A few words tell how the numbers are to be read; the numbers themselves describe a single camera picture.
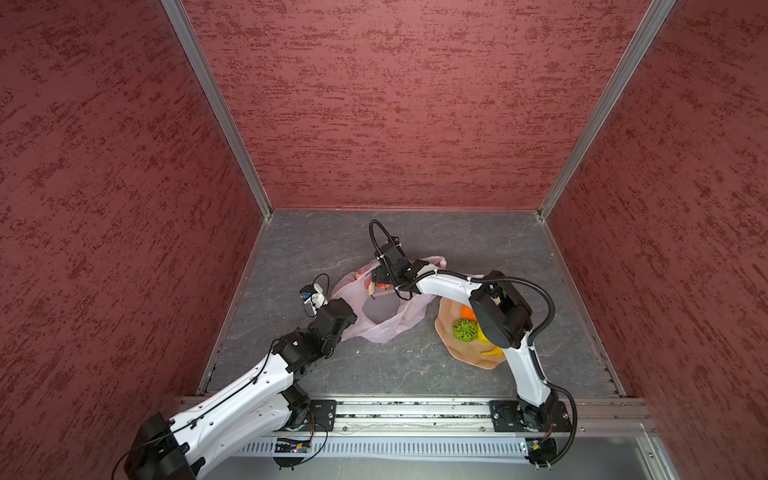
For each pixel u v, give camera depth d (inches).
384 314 37.2
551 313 19.7
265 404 23.7
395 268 29.9
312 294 27.4
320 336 23.1
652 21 28.5
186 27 28.7
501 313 21.6
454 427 29.0
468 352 32.8
